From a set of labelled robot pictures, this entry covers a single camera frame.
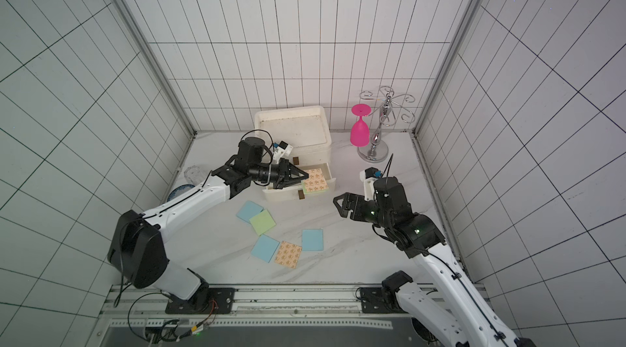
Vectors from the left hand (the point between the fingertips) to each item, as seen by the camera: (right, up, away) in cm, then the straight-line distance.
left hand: (304, 181), depth 73 cm
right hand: (+9, -6, -3) cm, 12 cm away
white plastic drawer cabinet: (0, +18, +15) cm, 23 cm away
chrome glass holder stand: (+32, +26, +17) cm, 45 cm away
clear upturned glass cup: (-45, 0, +21) cm, 50 cm away
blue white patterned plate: (-51, -7, +21) cm, 55 cm away
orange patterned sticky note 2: (-6, -26, +8) cm, 28 cm away
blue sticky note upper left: (-22, -14, +18) cm, 32 cm away
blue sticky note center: (+2, -23, +12) cm, 26 cm away
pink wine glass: (+22, +16, +24) cm, 36 cm away
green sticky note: (-17, -18, +17) cm, 29 cm away
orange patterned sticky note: (+4, -1, 0) cm, 4 cm away
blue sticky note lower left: (-14, -25, +11) cm, 31 cm away
